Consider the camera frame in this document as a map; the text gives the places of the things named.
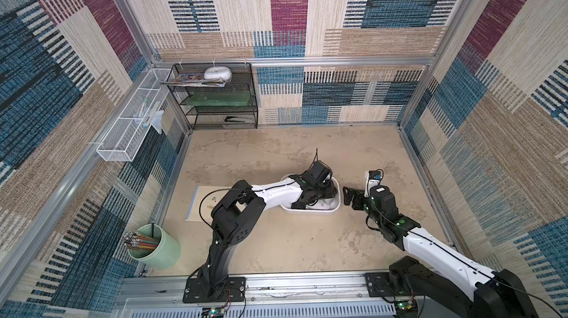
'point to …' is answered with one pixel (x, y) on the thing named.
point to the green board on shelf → (219, 99)
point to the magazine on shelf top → (194, 80)
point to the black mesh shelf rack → (219, 117)
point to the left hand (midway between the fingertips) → (335, 190)
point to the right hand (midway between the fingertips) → (354, 186)
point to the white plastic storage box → (325, 204)
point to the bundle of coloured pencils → (134, 239)
